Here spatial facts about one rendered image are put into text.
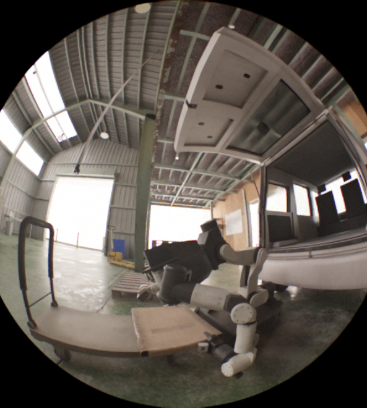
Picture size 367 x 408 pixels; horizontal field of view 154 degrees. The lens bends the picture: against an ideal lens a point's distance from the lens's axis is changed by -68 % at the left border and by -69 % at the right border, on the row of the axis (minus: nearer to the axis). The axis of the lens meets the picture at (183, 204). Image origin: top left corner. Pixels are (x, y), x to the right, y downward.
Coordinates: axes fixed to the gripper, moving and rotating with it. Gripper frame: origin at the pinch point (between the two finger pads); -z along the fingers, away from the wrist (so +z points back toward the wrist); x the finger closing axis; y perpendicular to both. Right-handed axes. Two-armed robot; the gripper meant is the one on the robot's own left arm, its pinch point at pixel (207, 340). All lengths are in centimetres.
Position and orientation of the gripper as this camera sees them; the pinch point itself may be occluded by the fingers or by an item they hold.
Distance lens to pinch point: 78.9
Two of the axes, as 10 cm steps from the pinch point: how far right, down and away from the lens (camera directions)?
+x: 0.2, -9.5, 3.0
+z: 4.0, -2.7, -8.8
